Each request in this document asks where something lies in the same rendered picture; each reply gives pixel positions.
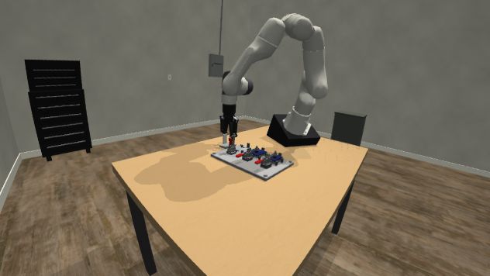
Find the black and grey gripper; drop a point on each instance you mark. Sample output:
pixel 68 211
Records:
pixel 228 118

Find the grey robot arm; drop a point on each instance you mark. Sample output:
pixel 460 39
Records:
pixel 314 84

